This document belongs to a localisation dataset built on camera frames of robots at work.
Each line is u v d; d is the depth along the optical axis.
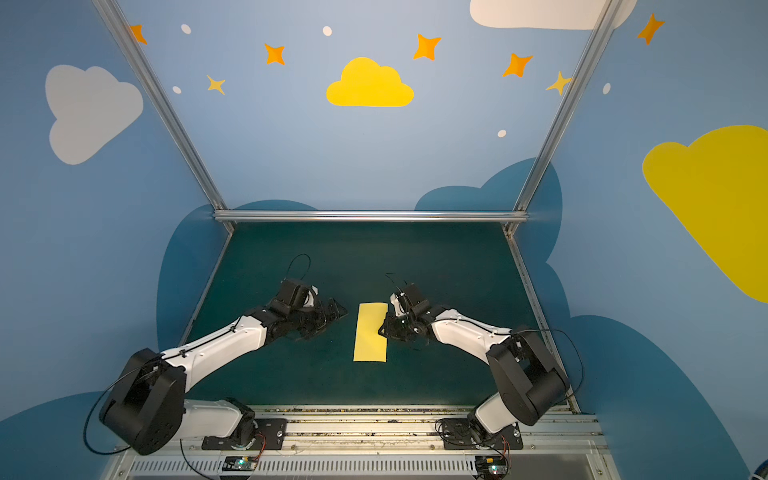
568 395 0.47
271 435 0.74
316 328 0.77
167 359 0.45
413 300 0.71
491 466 0.71
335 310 0.78
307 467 0.78
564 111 0.86
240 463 0.72
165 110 0.85
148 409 0.42
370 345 0.91
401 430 0.77
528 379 0.44
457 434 0.75
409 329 0.69
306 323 0.74
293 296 0.68
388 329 0.78
